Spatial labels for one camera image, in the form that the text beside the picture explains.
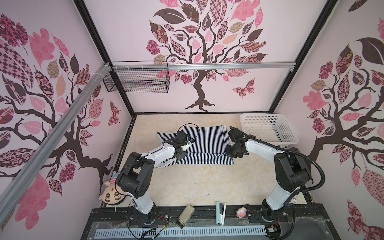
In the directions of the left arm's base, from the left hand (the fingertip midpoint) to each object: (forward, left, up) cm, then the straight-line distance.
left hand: (178, 151), depth 94 cm
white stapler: (-34, -24, 0) cm, 42 cm away
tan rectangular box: (-35, -7, +1) cm, 36 cm away
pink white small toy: (-35, -34, +2) cm, 48 cm away
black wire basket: (+38, +18, +30) cm, 52 cm away
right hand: (-1, -32, 0) cm, 32 cm away
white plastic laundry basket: (+22, -71, -2) cm, 74 cm away
